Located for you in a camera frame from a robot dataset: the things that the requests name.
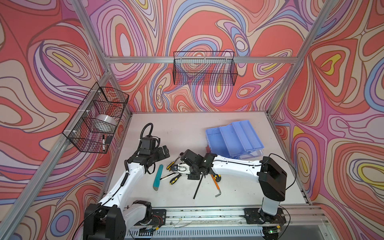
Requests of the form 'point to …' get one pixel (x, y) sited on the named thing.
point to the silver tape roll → (107, 118)
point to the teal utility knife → (157, 179)
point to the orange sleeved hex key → (216, 184)
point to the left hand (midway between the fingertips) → (163, 151)
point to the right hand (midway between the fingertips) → (191, 171)
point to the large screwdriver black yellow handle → (173, 180)
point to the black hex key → (203, 174)
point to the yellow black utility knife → (218, 177)
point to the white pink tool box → (237, 140)
